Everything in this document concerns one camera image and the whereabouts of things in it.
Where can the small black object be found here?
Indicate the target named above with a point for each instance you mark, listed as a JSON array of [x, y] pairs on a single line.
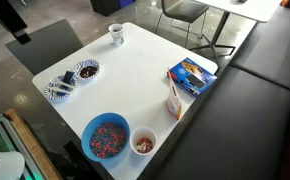
[[117, 29]]

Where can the plain white paper cup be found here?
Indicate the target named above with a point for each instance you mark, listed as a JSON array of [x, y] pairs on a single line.
[[141, 131]]

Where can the white printed paper coffee cup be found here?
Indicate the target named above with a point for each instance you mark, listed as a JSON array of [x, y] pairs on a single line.
[[117, 38]]

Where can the white orange snack bag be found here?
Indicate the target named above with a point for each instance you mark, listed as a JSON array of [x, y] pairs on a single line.
[[173, 98]]

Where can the blue cardboard box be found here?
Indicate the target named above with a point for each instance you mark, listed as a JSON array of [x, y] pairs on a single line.
[[192, 76]]

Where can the red and white candies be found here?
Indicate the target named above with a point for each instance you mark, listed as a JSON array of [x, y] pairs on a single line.
[[144, 145]]

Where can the dark brown granules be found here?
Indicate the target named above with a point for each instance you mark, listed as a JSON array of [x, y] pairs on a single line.
[[88, 71]]

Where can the blue plastic bowl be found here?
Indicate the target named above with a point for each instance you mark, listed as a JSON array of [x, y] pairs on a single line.
[[95, 125]]

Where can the multicoloured beads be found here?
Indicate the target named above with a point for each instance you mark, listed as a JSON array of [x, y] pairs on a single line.
[[107, 140]]

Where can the blue patterned paper bowl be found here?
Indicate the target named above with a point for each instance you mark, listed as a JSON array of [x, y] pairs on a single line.
[[80, 66]]

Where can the small black packet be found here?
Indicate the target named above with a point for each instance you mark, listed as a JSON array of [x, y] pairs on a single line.
[[68, 77]]

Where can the white paper stick packet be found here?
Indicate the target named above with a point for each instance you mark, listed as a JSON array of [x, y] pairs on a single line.
[[59, 90], [65, 84]]

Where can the dark chair with metal legs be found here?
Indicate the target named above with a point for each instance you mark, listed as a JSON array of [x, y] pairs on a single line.
[[185, 10]]

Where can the dark cabinet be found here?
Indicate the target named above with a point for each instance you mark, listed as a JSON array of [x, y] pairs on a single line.
[[110, 6]]

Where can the blue patterned paper plate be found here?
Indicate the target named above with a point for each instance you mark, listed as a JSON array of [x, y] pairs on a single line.
[[53, 94]]

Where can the black bench seat cushion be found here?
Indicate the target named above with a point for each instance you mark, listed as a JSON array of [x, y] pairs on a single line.
[[231, 130], [271, 46]]

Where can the wooden plank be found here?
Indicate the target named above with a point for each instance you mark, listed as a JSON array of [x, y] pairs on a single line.
[[31, 143]]

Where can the white table with black pedestal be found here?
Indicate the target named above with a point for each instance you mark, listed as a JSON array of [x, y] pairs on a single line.
[[248, 8]]

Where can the metal frame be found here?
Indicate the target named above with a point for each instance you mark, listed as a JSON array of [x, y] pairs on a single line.
[[5, 133]]

